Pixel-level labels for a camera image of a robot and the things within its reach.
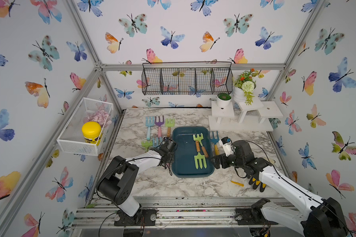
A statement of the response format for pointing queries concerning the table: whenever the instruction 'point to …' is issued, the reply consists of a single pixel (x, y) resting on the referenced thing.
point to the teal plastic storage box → (183, 161)
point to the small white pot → (223, 99)
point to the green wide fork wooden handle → (169, 124)
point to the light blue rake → (157, 142)
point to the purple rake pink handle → (159, 124)
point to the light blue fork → (149, 126)
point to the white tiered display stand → (250, 116)
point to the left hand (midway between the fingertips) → (170, 155)
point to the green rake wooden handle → (197, 138)
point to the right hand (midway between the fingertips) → (217, 156)
